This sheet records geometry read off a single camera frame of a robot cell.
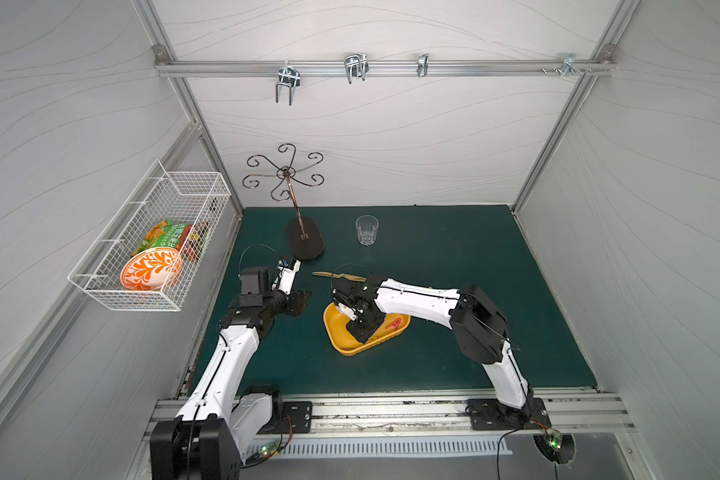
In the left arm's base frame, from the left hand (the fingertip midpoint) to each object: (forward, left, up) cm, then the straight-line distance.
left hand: (300, 290), depth 83 cm
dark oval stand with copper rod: (+29, +5, -10) cm, 31 cm away
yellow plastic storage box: (-6, -10, -10) cm, 15 cm away
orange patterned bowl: (-7, +28, +20) cm, 35 cm away
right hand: (-7, -17, -11) cm, 22 cm away
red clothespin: (-5, -27, -12) cm, 30 cm away
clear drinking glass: (+33, -18, -9) cm, 38 cm away
